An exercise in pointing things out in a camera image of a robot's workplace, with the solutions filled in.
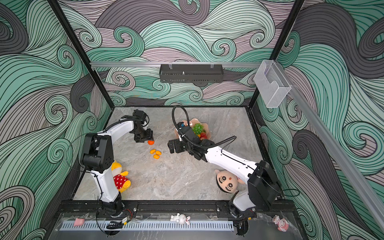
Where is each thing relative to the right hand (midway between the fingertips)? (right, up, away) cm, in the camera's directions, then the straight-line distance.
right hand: (175, 142), depth 80 cm
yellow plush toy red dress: (-29, -20, -2) cm, 35 cm away
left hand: (-18, 0, +16) cm, 24 cm away
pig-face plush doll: (+27, -19, -5) cm, 34 cm away
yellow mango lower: (-13, -11, +12) cm, 21 cm away
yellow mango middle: (-12, -8, +13) cm, 20 cm away
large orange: (-18, -3, +18) cm, 25 cm away
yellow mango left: (-16, -8, +15) cm, 23 cm away
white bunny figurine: (+4, -34, -11) cm, 36 cm away
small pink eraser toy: (-44, -35, -11) cm, 58 cm away
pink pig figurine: (+50, -35, -13) cm, 63 cm away
